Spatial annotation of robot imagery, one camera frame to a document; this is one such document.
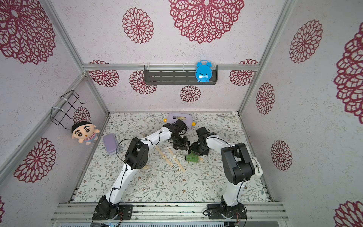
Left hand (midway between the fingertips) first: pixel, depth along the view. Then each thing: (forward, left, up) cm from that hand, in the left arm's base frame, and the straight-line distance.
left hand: (187, 148), depth 98 cm
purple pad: (+2, +53, +3) cm, 53 cm away
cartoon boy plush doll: (+1, +62, +19) cm, 65 cm away
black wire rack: (+8, +69, +32) cm, 76 cm away
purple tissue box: (+21, 0, +7) cm, 23 cm away
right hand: (-3, -5, +1) cm, 6 cm away
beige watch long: (-6, +9, 0) cm, 11 cm away
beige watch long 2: (-8, -9, 0) cm, 12 cm away
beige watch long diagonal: (-6, +16, -1) cm, 17 cm away
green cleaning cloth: (-9, -3, +3) cm, 10 cm away
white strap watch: (+1, +13, -1) cm, 13 cm away
